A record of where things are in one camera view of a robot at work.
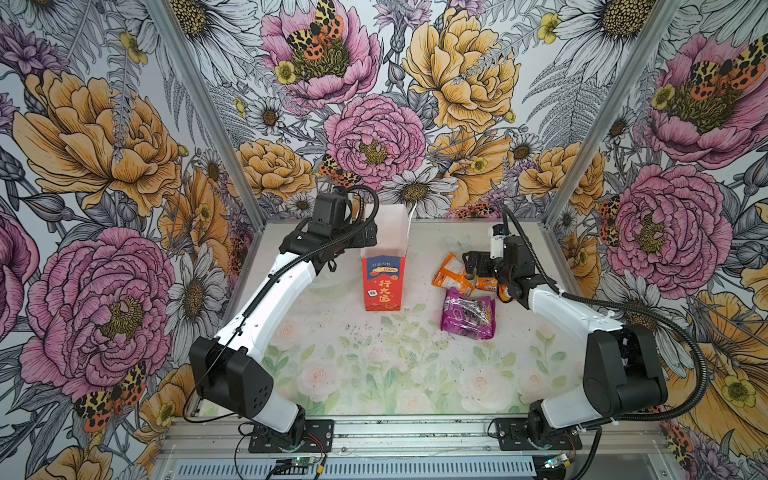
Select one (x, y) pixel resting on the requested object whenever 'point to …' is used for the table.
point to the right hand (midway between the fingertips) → (476, 263)
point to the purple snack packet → (468, 316)
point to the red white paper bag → (383, 264)
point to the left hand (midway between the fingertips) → (360, 238)
